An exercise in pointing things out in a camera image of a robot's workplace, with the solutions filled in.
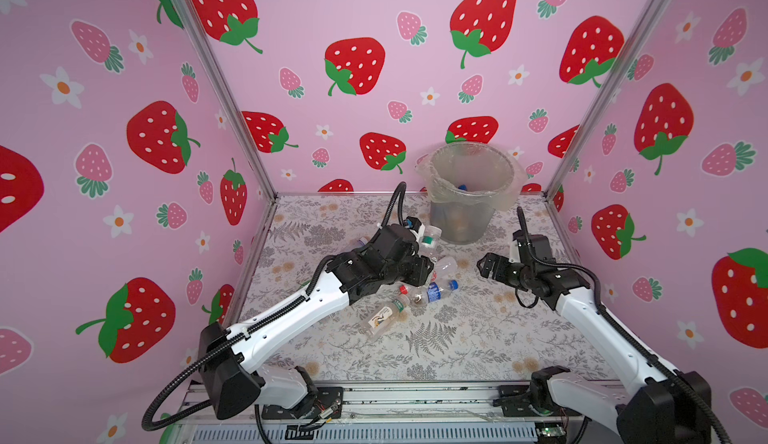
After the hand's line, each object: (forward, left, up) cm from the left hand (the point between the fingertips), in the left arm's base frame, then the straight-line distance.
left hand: (429, 263), depth 72 cm
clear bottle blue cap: (+2, -3, -20) cm, 20 cm away
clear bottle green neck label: (+4, 0, +3) cm, 5 cm away
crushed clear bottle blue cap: (+43, -17, -15) cm, 49 cm away
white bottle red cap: (+11, -8, -20) cm, 25 cm away
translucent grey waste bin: (+43, -18, -13) cm, 48 cm away
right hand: (+6, -18, -10) cm, 22 cm away
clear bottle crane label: (-6, +12, -19) cm, 23 cm away
